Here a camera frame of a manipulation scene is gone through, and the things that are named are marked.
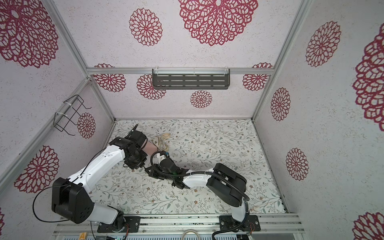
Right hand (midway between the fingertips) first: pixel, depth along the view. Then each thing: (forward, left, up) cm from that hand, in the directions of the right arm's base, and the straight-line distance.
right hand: (142, 168), depth 78 cm
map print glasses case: (+26, -5, -13) cm, 30 cm away
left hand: (+4, +1, -3) cm, 5 cm away
